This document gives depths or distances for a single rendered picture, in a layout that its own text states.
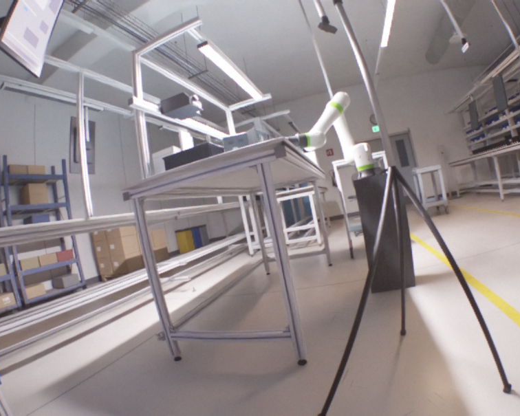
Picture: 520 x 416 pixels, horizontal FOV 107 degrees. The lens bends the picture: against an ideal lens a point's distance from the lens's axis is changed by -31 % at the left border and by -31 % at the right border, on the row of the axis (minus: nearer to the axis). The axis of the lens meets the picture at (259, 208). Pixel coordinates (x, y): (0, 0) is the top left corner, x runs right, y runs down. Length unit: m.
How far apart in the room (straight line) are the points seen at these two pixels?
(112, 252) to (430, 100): 8.87
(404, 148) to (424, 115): 1.19
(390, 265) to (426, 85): 7.63
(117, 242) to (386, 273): 4.04
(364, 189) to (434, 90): 7.48
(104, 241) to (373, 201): 4.31
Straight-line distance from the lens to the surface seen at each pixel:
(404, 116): 8.64
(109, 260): 5.09
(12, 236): 1.87
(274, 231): 1.14
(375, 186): 1.91
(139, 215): 1.48
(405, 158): 8.47
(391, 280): 2.02
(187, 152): 1.49
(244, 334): 1.34
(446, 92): 9.29
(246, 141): 1.69
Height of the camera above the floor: 0.74
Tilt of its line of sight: level
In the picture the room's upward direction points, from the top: 12 degrees counter-clockwise
